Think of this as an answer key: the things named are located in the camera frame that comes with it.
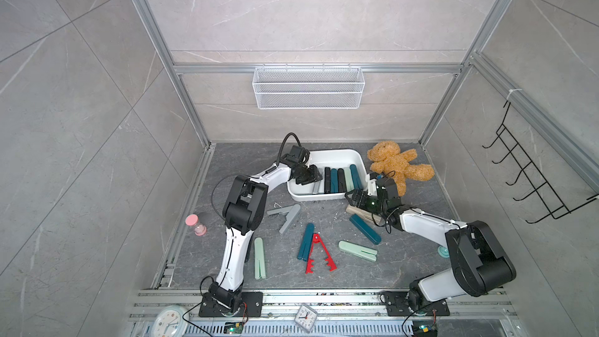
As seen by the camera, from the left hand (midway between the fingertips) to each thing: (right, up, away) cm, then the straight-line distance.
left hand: (323, 175), depth 100 cm
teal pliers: (+5, -3, +2) cm, 6 cm away
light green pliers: (+12, -2, +4) cm, 13 cm away
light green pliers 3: (-24, -29, -19) cm, 42 cm away
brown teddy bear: (+30, +7, +4) cm, 31 cm away
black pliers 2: (+8, -5, +1) cm, 10 cm away
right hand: (+11, -8, -8) cm, 16 cm away
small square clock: (-8, -42, -30) cm, 52 cm away
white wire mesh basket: (-6, +39, +2) cm, 40 cm away
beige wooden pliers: (+16, -15, -10) cm, 24 cm away
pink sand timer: (-49, -15, -17) cm, 54 cm away
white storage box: (+9, +8, +17) cm, 21 cm away
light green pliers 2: (+13, -27, -18) cm, 35 cm away
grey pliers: (-2, -5, +1) cm, 6 cm away
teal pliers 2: (-8, -24, -15) cm, 30 cm away
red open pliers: (-4, -23, -14) cm, 27 cm away
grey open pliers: (-14, -14, -7) cm, 21 cm away
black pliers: (+1, -6, 0) cm, 7 cm away
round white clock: (-49, -42, -31) cm, 72 cm away
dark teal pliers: (+15, -2, +3) cm, 15 cm away
